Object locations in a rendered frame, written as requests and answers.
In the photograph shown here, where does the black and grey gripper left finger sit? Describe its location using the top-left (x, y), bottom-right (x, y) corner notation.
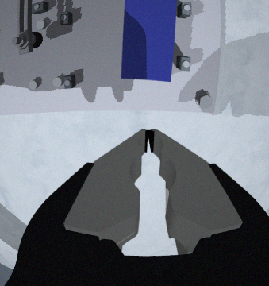
top-left (4, 129), bottom-right (148, 286)

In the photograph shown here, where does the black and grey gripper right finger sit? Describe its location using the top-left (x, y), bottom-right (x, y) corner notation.
top-left (148, 129), bottom-right (269, 264)

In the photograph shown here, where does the blue rectangular plate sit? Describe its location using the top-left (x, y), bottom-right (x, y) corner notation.
top-left (121, 0), bottom-right (177, 82)

